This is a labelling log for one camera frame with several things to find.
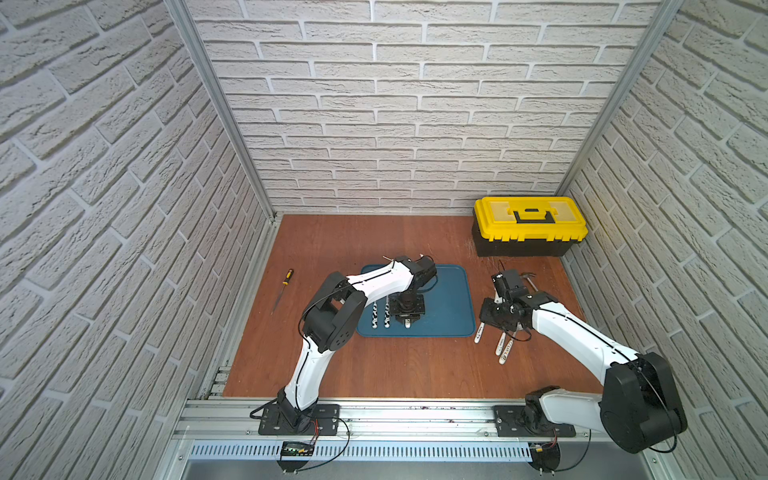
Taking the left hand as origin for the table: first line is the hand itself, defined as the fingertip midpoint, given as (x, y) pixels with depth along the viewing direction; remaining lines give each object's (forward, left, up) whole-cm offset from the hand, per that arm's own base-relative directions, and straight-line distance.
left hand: (407, 310), depth 92 cm
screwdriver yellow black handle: (+11, +41, -2) cm, 43 cm away
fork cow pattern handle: (-2, +10, 0) cm, 10 cm away
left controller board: (-36, +27, -3) cm, 45 cm away
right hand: (-4, -24, +4) cm, 25 cm away
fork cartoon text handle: (-4, 0, 0) cm, 4 cm away
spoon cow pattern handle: (-4, +6, 0) cm, 7 cm away
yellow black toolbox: (+21, -39, +17) cm, 47 cm away
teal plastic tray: (+1, -14, -1) cm, 14 cm away
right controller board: (-38, -32, 0) cm, 49 cm away
